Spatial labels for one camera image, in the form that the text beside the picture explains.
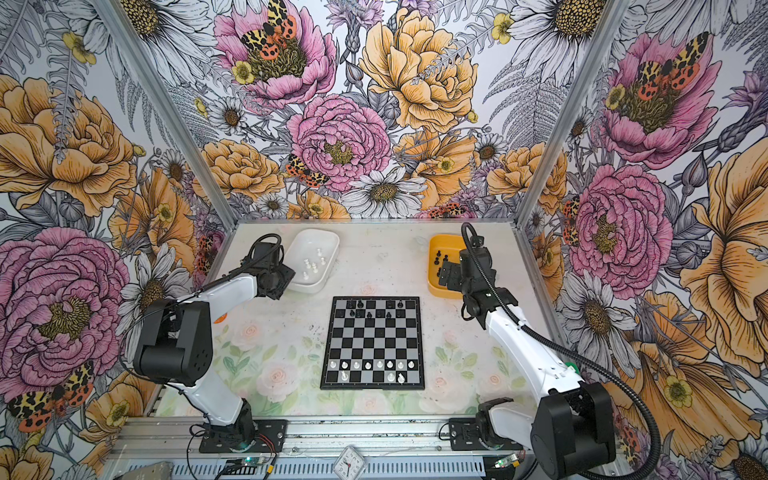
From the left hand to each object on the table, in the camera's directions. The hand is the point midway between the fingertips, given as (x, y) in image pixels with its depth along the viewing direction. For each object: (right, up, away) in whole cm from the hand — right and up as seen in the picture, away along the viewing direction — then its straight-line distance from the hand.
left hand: (289, 283), depth 97 cm
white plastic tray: (+4, +9, +15) cm, 17 cm away
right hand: (+52, +3, -12) cm, 53 cm away
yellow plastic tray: (+51, +11, +13) cm, 54 cm away
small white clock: (+23, -38, -28) cm, 52 cm away
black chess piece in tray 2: (+52, +8, +12) cm, 54 cm away
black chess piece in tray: (+50, +9, +14) cm, 53 cm away
